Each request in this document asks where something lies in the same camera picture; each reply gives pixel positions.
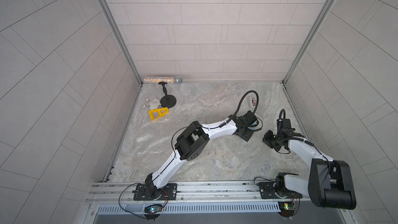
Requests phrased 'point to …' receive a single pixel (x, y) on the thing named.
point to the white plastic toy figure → (154, 103)
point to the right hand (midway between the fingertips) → (262, 137)
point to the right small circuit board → (287, 208)
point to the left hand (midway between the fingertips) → (249, 134)
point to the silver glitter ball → (178, 80)
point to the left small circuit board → (152, 208)
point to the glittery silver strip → (156, 80)
